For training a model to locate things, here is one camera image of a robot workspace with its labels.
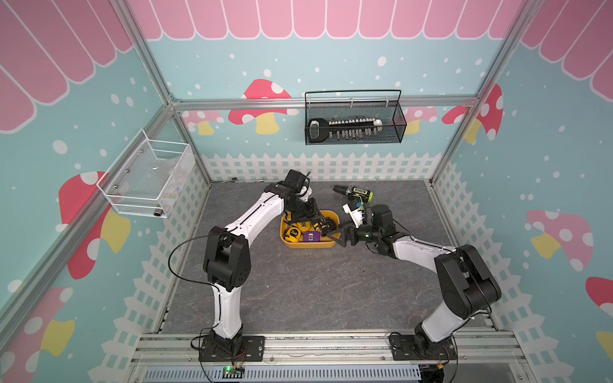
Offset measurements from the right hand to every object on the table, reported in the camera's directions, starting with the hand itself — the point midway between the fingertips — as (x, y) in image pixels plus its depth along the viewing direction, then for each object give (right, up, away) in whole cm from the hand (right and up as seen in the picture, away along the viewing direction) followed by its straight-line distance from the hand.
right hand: (335, 230), depth 87 cm
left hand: (-6, +4, +1) cm, 7 cm away
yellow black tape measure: (-16, -3, +11) cm, 20 cm away
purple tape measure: (-9, -3, +9) cm, 13 cm away
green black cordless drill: (+11, +14, +22) cm, 29 cm away
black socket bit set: (-5, +38, +2) cm, 38 cm away
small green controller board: (-33, -42, -15) cm, 55 cm away
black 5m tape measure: (-1, +1, +11) cm, 11 cm away
